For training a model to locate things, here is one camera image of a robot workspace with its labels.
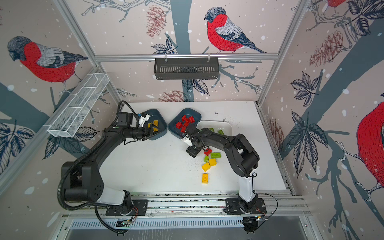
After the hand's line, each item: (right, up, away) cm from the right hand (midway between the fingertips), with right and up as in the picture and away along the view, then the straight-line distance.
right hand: (193, 151), depth 94 cm
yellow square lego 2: (+8, -8, -7) cm, 13 cm away
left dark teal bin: (-29, +23, +14) cm, 40 cm away
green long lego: (+14, -2, -1) cm, 14 cm away
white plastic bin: (+22, +15, +9) cm, 28 cm away
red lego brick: (-2, +20, +16) cm, 25 cm away
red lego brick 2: (-11, +16, +11) cm, 22 cm away
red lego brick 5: (+9, 0, -1) cm, 9 cm away
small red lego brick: (-8, +21, +15) cm, 27 cm away
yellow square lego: (+12, -5, -5) cm, 14 cm away
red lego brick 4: (-8, +13, +12) cm, 19 cm away
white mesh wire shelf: (-61, +20, -23) cm, 68 cm away
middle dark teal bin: (-4, +26, +19) cm, 32 cm away
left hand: (-20, +14, -12) cm, 27 cm away
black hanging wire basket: (-5, +57, +11) cm, 59 cm away
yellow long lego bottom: (+7, -13, -11) cm, 18 cm away
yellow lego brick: (-28, +18, +14) cm, 36 cm away
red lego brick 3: (-6, +17, +13) cm, 22 cm away
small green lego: (+8, -3, -4) cm, 10 cm away
